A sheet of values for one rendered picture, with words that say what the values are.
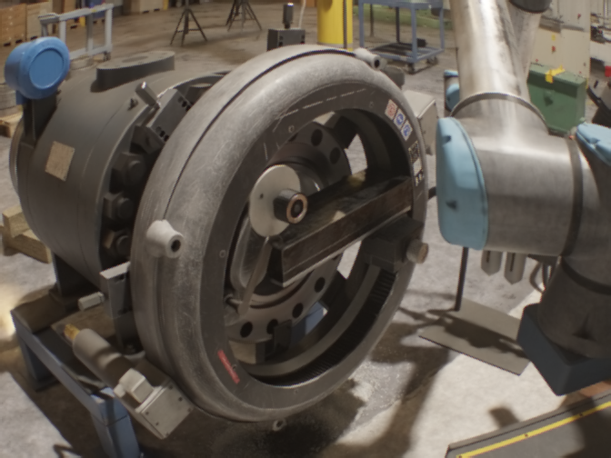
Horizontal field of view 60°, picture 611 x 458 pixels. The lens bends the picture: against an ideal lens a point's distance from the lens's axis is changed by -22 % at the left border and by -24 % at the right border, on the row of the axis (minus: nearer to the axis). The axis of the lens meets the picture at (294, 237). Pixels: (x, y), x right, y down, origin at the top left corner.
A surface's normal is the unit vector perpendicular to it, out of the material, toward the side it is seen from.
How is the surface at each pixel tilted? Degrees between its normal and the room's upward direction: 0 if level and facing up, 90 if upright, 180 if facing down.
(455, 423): 0
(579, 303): 70
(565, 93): 90
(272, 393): 90
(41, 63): 90
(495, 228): 108
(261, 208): 90
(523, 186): 65
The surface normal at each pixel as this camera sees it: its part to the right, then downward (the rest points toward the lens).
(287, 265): 0.75, 0.29
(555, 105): -0.61, 0.35
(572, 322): -0.76, -0.06
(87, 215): -0.65, 0.13
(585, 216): -0.21, 0.33
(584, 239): -0.18, 0.69
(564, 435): 0.00, -0.90
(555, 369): -0.98, 0.08
